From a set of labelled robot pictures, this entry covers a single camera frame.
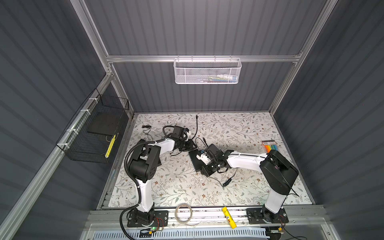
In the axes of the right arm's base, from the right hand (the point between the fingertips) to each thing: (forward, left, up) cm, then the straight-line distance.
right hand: (203, 173), depth 89 cm
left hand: (+17, +5, +2) cm, 18 cm away
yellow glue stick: (-23, -12, +1) cm, 26 cm away
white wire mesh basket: (+80, -5, +20) cm, 83 cm away
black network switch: (+3, +4, +8) cm, 9 cm away
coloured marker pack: (+19, -45, 0) cm, 49 cm away
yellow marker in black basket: (+2, +44, +28) cm, 52 cm away
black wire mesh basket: (+7, +56, +29) cm, 64 cm away
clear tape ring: (-20, +14, +1) cm, 25 cm away
